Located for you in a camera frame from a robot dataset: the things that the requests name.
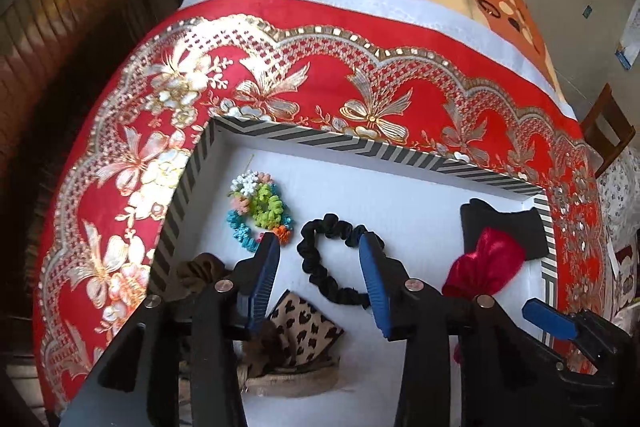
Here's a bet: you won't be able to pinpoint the burlap hair bow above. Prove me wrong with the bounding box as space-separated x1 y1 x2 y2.
239 354 342 399

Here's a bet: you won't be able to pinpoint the floral patterned cloth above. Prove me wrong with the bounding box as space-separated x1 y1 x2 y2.
596 154 640 260

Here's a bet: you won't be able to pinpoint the teal flower hair tie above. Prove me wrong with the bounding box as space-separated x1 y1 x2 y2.
226 208 267 254

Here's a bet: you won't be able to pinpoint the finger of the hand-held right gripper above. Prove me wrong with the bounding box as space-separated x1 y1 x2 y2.
521 298 633 389

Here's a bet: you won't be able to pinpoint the wooden chair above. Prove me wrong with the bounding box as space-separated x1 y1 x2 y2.
579 83 637 178

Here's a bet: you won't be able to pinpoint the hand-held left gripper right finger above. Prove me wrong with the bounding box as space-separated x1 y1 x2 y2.
357 232 571 427

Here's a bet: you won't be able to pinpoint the leopard print hair bow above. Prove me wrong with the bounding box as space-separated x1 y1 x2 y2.
242 289 346 375

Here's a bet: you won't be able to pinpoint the red floral gold-patterned tablecloth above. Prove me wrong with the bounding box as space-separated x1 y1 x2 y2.
32 0 621 418

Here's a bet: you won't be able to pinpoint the ribbed metal shutter door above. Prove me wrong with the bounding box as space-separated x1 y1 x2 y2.
0 0 168 258

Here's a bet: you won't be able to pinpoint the paper sheets on wall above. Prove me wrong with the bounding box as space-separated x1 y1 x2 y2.
616 0 640 71

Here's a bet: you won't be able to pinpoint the white box with striped rim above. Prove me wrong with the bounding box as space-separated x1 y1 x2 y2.
60 116 558 427

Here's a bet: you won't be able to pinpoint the black hair bow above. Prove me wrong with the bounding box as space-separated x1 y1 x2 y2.
460 198 549 261

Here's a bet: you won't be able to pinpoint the green scrunchie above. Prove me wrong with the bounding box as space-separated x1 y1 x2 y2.
249 184 285 229

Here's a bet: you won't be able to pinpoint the black scrunchie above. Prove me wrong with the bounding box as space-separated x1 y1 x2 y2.
296 214 386 309

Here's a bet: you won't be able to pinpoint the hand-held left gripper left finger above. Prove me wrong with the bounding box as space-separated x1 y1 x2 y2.
65 232 282 427

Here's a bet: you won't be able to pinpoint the brown scrunchie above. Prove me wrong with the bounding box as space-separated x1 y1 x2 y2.
176 253 223 305

